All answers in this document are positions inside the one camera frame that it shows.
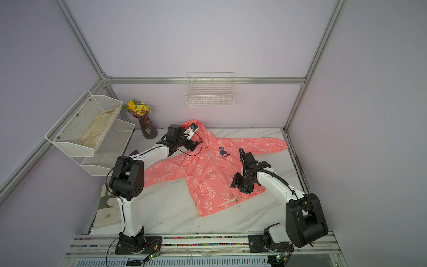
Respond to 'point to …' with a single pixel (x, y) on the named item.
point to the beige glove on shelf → (92, 136)
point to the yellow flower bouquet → (139, 109)
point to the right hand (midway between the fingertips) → (236, 189)
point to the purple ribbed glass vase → (148, 129)
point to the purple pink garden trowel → (134, 152)
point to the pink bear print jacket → (216, 176)
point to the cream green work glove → (108, 212)
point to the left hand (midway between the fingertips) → (193, 136)
